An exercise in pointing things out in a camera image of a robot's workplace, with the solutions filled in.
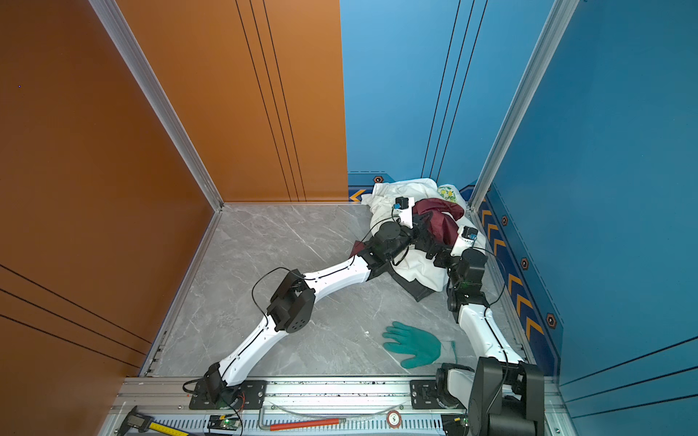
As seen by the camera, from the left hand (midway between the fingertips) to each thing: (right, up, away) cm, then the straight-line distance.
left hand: (435, 210), depth 81 cm
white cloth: (-5, -17, +10) cm, 20 cm away
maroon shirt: (+2, -1, +4) cm, 5 cm away
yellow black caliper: (-78, -56, -12) cm, 97 cm away
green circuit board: (-59, -57, -10) cm, 82 cm away
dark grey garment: (-4, -26, +12) cm, 29 cm away
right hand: (+3, -9, +3) cm, 10 cm away
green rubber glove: (-2, -42, +2) cm, 42 cm away
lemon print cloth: (+16, +10, +33) cm, 38 cm away
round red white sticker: (-14, -55, -11) cm, 58 cm away
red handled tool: (-38, -56, -11) cm, 69 cm away
